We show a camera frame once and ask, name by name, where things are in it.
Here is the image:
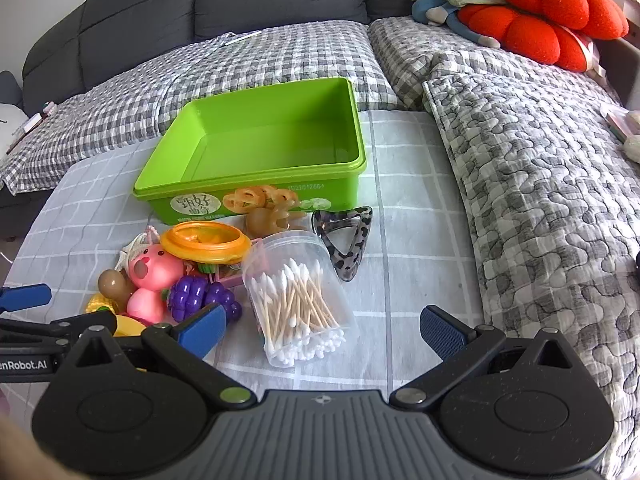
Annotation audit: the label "yellow toy pot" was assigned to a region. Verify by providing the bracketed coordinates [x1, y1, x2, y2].
[112, 314, 151, 339]

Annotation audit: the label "grey patterned quilt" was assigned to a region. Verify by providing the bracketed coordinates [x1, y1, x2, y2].
[422, 50, 640, 461]

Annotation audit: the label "pink and green book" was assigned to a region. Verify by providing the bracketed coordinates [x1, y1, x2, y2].
[605, 107, 640, 143]

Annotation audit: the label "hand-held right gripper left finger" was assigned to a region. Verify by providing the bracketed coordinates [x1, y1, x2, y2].
[62, 302, 256, 408]

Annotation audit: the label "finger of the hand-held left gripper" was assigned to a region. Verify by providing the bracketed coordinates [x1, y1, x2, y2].
[0, 283, 53, 312]
[0, 308, 118, 349]

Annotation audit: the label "purple toy grapes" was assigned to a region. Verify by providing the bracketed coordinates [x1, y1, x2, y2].
[167, 275, 243, 323]

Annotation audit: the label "orange flower cushion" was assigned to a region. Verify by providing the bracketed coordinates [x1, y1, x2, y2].
[457, 4, 596, 72]
[487, 0, 630, 41]

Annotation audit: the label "clear cotton swab jar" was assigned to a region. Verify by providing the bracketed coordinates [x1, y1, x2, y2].
[242, 232, 358, 368]

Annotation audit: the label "orange round plastic lid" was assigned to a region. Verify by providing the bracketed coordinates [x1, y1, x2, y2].
[160, 221, 252, 264]

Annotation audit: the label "pink pig toy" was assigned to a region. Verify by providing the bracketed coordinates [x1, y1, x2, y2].
[125, 242, 185, 323]

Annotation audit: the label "blue plush toy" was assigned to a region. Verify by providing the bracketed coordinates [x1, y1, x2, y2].
[411, 0, 506, 50]

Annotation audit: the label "grey spotted hair claw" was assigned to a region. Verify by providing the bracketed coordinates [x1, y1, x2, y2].
[311, 205, 373, 282]

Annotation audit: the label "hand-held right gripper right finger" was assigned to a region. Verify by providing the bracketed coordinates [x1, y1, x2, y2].
[390, 305, 583, 411]

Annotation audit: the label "dark grey sofa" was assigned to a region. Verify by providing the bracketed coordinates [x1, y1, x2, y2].
[22, 0, 640, 116]

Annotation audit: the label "flat book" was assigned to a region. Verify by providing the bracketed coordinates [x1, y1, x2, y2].
[10, 112, 47, 152]

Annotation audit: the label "green plastic box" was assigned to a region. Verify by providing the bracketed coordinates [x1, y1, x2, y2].
[132, 77, 368, 226]

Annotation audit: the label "pink toy box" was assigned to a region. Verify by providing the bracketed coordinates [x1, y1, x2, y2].
[202, 260, 251, 289]

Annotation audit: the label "brown round plastic toy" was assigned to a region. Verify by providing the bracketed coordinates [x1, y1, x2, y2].
[97, 269, 136, 306]

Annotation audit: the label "grey gingham sofa cover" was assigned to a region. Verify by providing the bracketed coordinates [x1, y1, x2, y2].
[0, 16, 501, 196]

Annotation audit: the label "yellow toy corn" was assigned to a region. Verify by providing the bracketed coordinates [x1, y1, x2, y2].
[85, 294, 118, 316]

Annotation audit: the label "amber hand-shaped hair clip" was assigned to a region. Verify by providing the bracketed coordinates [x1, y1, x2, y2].
[244, 192, 308, 238]

